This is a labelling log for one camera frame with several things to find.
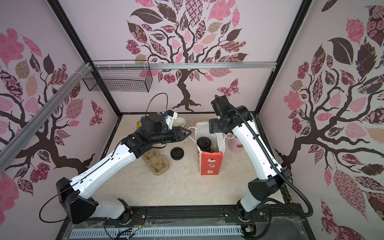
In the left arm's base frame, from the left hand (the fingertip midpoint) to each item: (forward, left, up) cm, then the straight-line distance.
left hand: (189, 135), depth 69 cm
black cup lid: (+6, -9, -17) cm, 20 cm away
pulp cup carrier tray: (-2, +20, -28) cm, 34 cm away
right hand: (+6, -16, 0) cm, 18 cm away
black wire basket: (+68, +61, -14) cm, 92 cm away
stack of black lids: (+5, +9, -28) cm, 29 cm away
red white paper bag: (-7, -11, -14) cm, 19 cm away
